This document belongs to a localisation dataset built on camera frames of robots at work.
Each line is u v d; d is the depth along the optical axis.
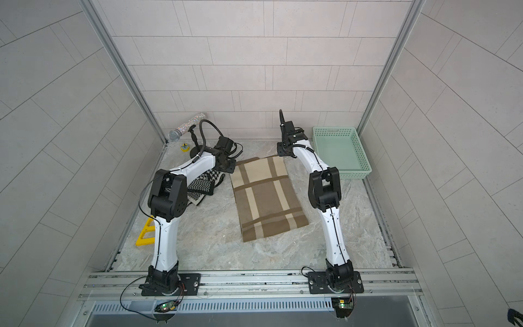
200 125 0.81
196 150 1.08
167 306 0.65
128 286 0.71
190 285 0.71
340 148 1.10
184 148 1.12
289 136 0.76
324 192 0.61
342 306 0.68
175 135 0.88
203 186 0.94
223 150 0.79
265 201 0.91
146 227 0.83
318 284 0.71
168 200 0.55
